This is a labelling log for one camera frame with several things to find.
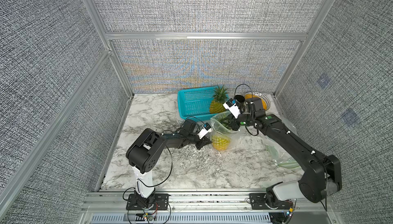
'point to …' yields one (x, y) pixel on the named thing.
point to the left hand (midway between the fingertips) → (212, 140)
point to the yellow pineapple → (220, 96)
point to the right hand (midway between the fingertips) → (223, 115)
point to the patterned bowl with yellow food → (256, 94)
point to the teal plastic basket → (195, 104)
